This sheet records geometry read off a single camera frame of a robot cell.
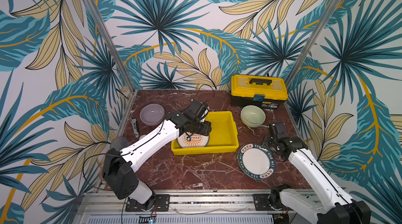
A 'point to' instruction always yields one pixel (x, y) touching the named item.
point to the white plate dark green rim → (256, 161)
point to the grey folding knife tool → (134, 122)
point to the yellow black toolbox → (266, 90)
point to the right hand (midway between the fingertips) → (265, 142)
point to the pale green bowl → (252, 116)
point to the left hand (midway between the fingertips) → (205, 129)
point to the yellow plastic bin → (223, 137)
